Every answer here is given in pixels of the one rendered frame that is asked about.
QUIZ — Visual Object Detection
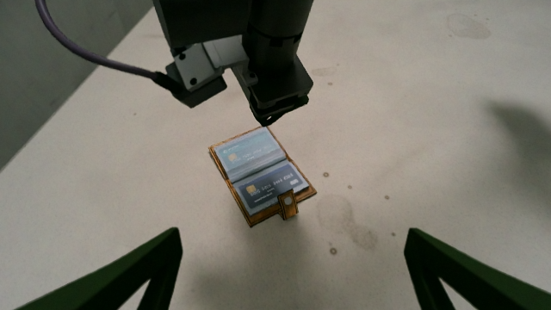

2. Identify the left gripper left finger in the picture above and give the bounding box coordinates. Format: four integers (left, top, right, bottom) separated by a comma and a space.
13, 227, 183, 310

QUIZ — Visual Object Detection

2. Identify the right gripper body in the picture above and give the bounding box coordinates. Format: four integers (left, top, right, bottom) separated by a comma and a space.
174, 23, 313, 119

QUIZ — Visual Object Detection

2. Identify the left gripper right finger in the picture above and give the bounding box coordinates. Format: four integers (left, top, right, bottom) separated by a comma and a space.
404, 227, 551, 310

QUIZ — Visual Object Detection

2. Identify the clear plastic card sleeve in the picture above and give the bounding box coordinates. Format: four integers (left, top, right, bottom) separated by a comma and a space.
214, 127, 286, 180

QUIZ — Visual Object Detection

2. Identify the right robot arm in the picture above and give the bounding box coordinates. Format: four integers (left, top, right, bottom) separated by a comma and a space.
152, 0, 314, 109

